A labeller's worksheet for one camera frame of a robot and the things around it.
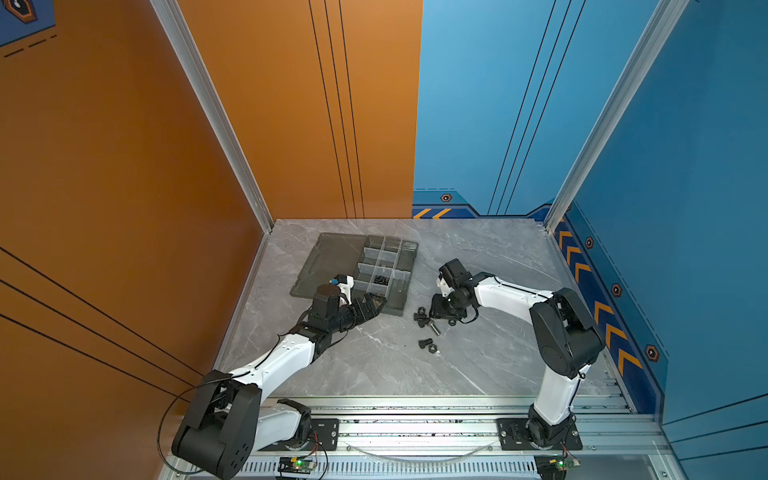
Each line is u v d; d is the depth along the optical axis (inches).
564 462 27.4
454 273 30.4
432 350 34.2
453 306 31.8
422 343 34.7
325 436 28.8
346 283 31.6
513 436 28.5
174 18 27.5
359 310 29.3
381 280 40.1
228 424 16.2
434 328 35.9
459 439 29.5
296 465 27.8
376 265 40.1
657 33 28.5
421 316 37.0
